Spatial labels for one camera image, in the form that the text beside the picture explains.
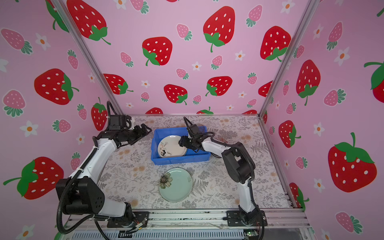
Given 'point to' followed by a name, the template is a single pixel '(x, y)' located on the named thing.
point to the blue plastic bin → (158, 134)
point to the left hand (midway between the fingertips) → (146, 131)
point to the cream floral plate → (169, 147)
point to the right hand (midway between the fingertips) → (180, 143)
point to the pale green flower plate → (175, 184)
